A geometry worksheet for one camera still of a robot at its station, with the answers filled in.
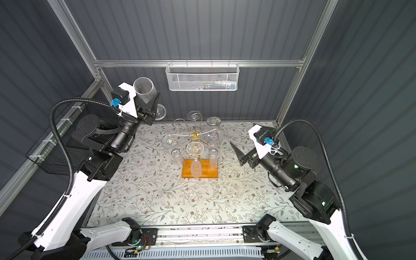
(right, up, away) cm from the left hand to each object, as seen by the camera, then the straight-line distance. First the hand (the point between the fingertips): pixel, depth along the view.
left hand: (146, 88), depth 49 cm
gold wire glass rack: (+12, -12, +23) cm, 29 cm away
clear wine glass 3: (+3, -17, +19) cm, 25 cm away
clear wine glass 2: (+21, -7, +26) cm, 34 cm away
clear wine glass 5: (+20, -16, +19) cm, 32 cm away
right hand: (+31, -14, +1) cm, 34 cm away
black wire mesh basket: (-44, -22, +14) cm, 51 cm away
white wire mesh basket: (+11, +27, +63) cm, 70 cm away
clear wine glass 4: (+13, -20, +17) cm, 29 cm away
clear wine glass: (+12, -4, +28) cm, 31 cm away
